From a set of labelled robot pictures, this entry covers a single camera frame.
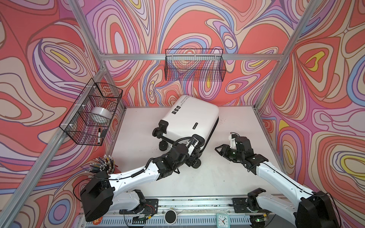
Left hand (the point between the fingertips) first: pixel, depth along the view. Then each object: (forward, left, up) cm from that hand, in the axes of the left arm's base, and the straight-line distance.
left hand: (196, 149), depth 78 cm
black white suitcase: (+19, +3, +5) cm, 20 cm away
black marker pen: (+3, +51, +10) cm, 52 cm away
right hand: (+1, -13, -6) cm, 15 cm away
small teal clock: (-31, -12, -13) cm, 36 cm away
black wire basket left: (+10, +58, +13) cm, 61 cm away
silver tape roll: (+11, +50, +17) cm, 53 cm away
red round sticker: (-32, +50, -15) cm, 61 cm away
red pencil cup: (-8, +47, +2) cm, 48 cm away
